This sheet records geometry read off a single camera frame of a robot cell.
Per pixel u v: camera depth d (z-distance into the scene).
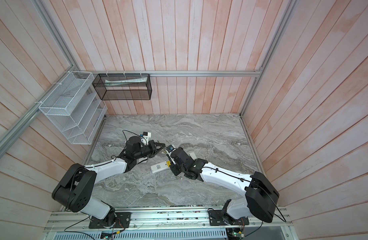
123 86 1.04
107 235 0.71
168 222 0.73
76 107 0.74
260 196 0.41
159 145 0.83
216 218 0.74
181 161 0.61
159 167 0.90
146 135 0.83
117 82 0.90
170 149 0.71
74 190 0.45
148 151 0.78
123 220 0.73
